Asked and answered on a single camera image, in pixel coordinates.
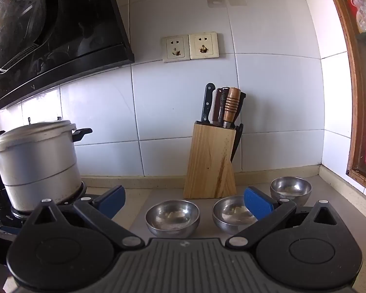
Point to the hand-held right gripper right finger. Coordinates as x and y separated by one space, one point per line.
256 203

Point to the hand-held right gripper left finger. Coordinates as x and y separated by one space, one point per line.
113 200

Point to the stainless steel bowl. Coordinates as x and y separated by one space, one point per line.
172 216
228 215
289 189

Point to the wooden knife block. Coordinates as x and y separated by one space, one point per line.
209 161

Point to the aluminium pressure cooker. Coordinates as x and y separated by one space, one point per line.
36 164

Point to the dark ribbed sharpening steel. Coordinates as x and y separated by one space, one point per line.
222 103

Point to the black glass gas stove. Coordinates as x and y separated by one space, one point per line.
0 219

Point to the black range hood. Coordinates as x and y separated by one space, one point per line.
67 27

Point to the cream wall outlet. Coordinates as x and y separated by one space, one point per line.
203 45
175 48

